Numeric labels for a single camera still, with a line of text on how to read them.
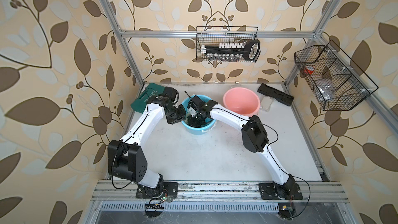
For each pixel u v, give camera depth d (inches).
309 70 31.8
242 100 35.2
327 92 28.2
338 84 28.5
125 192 30.1
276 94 44.0
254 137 22.7
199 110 28.9
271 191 28.8
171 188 29.8
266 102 41.5
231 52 33.4
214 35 35.9
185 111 29.7
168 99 25.7
